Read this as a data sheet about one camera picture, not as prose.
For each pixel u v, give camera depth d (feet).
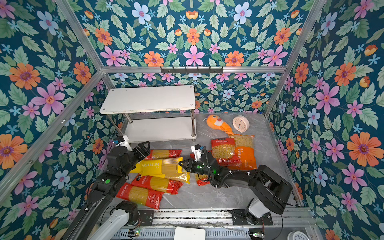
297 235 2.18
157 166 2.67
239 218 2.39
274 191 1.48
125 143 2.13
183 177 2.77
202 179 2.72
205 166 2.04
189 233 2.15
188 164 2.39
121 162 1.76
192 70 3.00
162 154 3.10
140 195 2.58
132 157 2.06
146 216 2.41
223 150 3.05
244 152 3.06
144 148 2.18
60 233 2.19
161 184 2.69
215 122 3.41
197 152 2.47
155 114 4.04
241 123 3.40
